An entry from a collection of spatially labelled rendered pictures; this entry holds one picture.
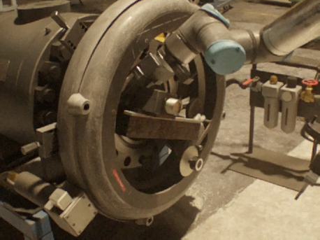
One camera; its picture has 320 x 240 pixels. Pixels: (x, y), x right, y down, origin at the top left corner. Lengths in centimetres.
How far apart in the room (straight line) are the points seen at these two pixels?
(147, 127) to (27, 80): 44
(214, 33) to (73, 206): 58
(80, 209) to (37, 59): 51
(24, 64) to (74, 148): 44
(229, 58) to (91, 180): 48
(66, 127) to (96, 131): 8
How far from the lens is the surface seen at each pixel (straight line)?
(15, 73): 140
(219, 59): 95
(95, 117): 100
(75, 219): 111
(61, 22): 105
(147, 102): 108
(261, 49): 100
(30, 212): 148
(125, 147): 131
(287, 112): 194
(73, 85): 101
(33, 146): 106
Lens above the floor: 110
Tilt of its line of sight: 24 degrees down
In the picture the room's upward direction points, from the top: 3 degrees counter-clockwise
